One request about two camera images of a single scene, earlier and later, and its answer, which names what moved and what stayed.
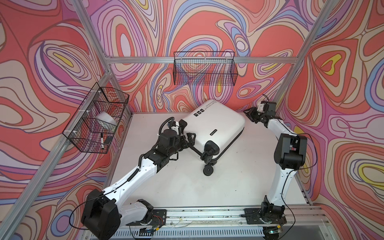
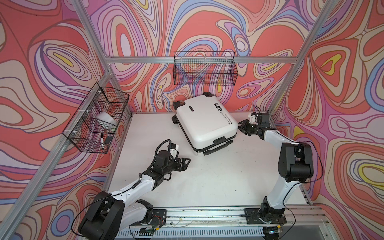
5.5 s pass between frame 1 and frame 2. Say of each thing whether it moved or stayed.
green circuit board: stayed
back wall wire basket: stayed
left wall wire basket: stayed
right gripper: moved
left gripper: moved
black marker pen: stayed
